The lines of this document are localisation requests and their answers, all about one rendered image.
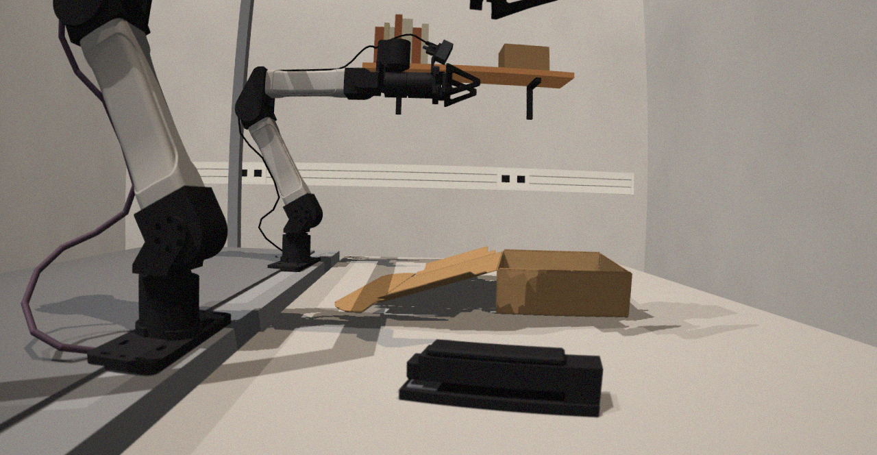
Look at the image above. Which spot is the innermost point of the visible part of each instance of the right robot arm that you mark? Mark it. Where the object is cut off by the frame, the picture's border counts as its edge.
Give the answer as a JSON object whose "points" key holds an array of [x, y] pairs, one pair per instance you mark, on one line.
{"points": [[180, 219]]}

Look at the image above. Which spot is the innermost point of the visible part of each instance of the grey flat panel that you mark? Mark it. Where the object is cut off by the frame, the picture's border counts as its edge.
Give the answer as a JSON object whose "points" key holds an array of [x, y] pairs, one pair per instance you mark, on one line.
{"points": [[54, 403]]}

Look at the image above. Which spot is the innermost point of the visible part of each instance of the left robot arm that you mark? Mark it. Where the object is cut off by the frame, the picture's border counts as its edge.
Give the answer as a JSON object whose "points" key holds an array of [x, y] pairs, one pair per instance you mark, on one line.
{"points": [[256, 103]]}

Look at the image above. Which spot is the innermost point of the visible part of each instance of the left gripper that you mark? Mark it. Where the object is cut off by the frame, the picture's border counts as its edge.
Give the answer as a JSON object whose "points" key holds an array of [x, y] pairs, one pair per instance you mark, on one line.
{"points": [[421, 85]]}

